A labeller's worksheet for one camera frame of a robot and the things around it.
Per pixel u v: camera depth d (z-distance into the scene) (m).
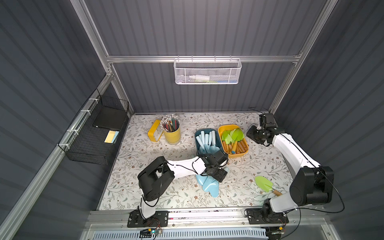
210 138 1.01
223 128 1.06
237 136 1.01
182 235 0.77
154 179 0.49
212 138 0.99
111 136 0.75
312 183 0.42
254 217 0.73
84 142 0.70
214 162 0.67
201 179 0.86
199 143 0.99
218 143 0.97
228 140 0.99
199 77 0.94
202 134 1.01
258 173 0.89
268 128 0.65
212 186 0.82
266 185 0.84
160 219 0.74
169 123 0.96
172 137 0.95
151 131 0.99
